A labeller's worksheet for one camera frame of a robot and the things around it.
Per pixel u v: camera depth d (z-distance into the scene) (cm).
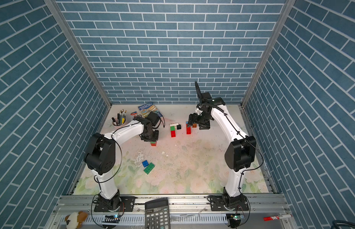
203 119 72
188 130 102
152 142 87
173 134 99
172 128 104
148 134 79
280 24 77
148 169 85
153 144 96
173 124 105
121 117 93
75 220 67
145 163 87
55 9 71
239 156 50
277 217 70
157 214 69
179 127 105
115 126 95
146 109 115
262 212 73
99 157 49
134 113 113
